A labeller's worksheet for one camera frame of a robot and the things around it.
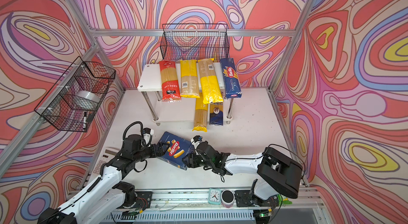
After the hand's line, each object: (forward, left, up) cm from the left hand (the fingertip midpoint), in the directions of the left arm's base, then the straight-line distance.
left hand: (165, 145), depth 83 cm
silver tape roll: (+10, +32, +25) cm, 42 cm away
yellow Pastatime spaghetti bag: (+18, -19, +1) cm, 26 cm away
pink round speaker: (-24, -31, -2) cm, 39 cm away
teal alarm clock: (-23, -26, -6) cm, 35 cm away
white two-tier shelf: (+19, +5, +26) cm, 33 cm away
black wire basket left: (+6, +42, +26) cm, 50 cm away
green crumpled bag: (-24, -58, -7) cm, 64 cm away
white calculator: (0, +32, -4) cm, 32 cm away
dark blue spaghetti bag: (+18, -28, +1) cm, 33 cm away
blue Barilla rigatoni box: (-1, -6, -2) cm, 7 cm away
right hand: (-8, -12, -4) cm, 15 cm away
